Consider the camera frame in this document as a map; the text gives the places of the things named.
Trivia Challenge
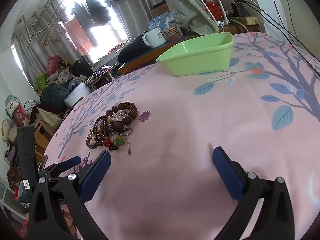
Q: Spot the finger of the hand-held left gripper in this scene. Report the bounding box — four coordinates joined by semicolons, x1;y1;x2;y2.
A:
37;156;82;178

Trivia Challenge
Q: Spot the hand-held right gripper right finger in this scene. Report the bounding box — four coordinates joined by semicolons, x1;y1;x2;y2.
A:
212;146;295;240

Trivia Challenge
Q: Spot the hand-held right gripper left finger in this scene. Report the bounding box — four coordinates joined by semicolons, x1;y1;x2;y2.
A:
28;150;112;240

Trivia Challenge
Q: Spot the pile of beaded bracelets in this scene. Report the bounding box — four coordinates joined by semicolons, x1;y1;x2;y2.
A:
86;101;138;155

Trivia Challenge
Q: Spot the large brown bead bracelet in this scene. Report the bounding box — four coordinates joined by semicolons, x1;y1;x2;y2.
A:
105;101;138;130

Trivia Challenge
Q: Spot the green plastic basin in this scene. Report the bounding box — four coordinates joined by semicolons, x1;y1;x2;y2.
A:
156;32;234;77

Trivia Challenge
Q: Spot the red white printed pack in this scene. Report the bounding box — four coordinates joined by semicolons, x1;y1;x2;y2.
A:
12;104;31;128

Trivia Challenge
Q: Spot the dark green bag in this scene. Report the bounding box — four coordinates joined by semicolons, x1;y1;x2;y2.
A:
40;83;70;107

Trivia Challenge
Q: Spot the white storage box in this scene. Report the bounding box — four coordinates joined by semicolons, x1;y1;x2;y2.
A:
64;82;92;108

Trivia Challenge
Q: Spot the pink tree print bedsheet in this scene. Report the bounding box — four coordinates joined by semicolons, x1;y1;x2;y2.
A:
41;32;320;240

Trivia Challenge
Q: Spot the low folding table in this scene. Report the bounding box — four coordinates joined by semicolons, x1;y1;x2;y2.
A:
85;74;118;90

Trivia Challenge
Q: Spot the pink-red shopping bag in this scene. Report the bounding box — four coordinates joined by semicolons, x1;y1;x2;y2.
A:
46;56;63;77

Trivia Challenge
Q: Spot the black suitcase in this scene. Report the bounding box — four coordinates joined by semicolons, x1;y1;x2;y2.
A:
71;59;93;77

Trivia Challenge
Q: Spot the narrow grey curtain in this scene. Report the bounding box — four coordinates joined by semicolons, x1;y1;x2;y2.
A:
11;0;75;98

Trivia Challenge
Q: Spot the wooden desk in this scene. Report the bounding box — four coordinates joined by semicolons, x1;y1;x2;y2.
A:
116;22;262;76

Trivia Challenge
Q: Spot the pink hanging garment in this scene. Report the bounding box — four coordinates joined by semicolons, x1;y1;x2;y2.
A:
59;17;97;55

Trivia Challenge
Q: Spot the dark folded clothing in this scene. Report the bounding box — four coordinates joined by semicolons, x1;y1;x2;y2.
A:
117;34;150;63

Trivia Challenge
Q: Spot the grey hanging garment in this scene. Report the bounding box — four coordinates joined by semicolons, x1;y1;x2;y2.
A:
71;2;95;25

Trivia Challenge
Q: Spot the metal drying rack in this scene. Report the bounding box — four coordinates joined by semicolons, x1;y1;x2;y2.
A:
19;0;83;50

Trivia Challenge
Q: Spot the bag of round biscuits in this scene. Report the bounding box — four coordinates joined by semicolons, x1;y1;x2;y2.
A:
161;11;184;42

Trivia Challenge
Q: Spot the white router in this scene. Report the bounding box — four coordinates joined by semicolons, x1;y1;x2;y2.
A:
196;0;230;27

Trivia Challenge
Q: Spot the white enamel mug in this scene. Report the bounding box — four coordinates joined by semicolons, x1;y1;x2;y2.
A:
142;27;167;48

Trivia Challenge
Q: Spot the black hanging jacket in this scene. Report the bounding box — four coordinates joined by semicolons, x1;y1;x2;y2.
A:
85;0;112;25

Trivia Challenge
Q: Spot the red plastic bag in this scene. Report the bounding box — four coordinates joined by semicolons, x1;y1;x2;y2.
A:
204;1;224;20

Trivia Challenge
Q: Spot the black power adapter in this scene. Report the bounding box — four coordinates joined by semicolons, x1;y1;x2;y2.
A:
230;1;248;17

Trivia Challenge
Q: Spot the blue plastic bag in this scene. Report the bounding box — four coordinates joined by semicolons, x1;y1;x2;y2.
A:
147;12;173;30

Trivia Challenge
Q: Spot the grey-green floral cloth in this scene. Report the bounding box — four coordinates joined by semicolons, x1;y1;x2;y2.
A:
162;0;220;35

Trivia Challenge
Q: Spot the cardboard box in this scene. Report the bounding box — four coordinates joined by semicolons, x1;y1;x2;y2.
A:
150;1;170;18

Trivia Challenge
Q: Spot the black adapter cable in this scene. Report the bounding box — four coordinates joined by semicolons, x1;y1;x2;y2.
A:
245;0;320;65

